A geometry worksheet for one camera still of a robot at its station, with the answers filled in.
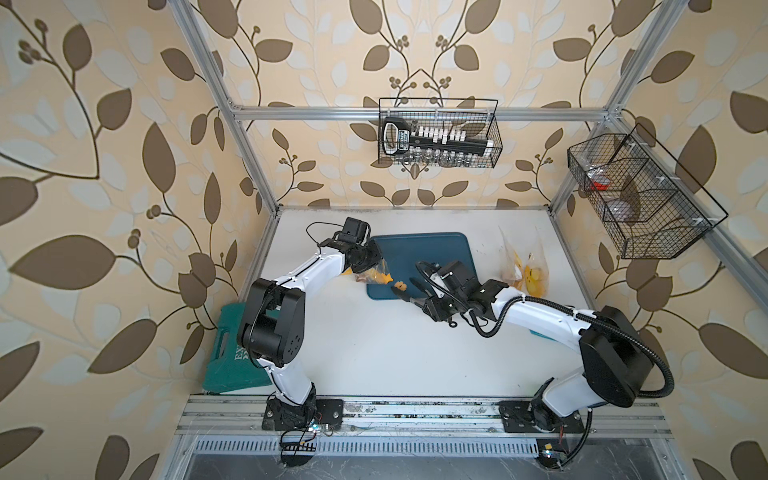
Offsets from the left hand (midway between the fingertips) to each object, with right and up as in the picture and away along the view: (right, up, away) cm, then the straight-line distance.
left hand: (378, 253), depth 92 cm
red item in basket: (+62, +19, -10) cm, 66 cm away
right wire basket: (+69, +12, -19) cm, 73 cm away
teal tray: (+8, -1, +17) cm, 18 cm away
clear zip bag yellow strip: (0, -7, +7) cm, 10 cm away
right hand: (+16, -15, -5) cm, 22 cm away
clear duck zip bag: (+51, -6, +4) cm, 52 cm away
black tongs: (+13, -13, +3) cm, 19 cm away
